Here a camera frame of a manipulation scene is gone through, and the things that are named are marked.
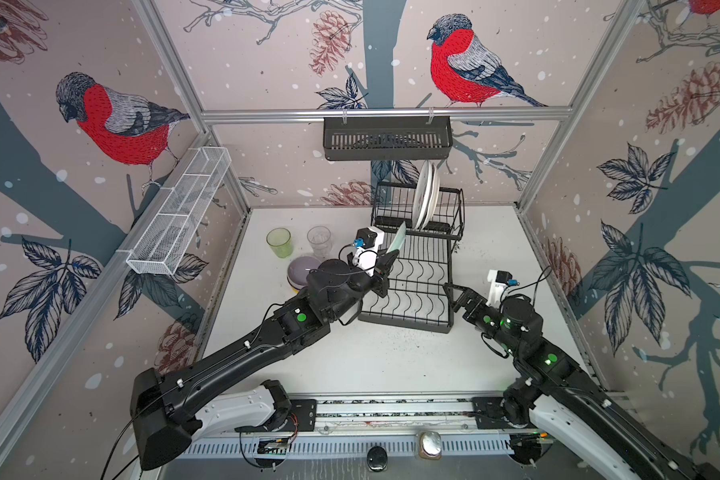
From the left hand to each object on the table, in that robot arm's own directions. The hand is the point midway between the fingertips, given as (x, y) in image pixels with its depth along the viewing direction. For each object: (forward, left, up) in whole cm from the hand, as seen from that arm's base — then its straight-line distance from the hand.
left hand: (397, 253), depth 62 cm
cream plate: (+22, -12, -2) cm, 25 cm away
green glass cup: (+27, +36, -29) cm, 53 cm away
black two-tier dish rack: (+14, -12, -35) cm, 39 cm away
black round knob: (-33, +5, -26) cm, 43 cm away
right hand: (-1, -14, -16) cm, 22 cm away
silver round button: (-31, -7, -26) cm, 41 cm away
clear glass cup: (+30, +23, -33) cm, 50 cm away
